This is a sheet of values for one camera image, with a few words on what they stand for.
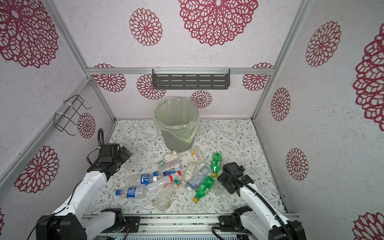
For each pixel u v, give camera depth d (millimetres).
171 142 893
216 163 897
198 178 897
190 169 876
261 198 495
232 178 650
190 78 944
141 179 833
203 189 796
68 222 390
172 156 922
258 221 557
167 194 832
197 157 948
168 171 868
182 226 746
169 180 852
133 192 795
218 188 836
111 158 630
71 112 800
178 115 1023
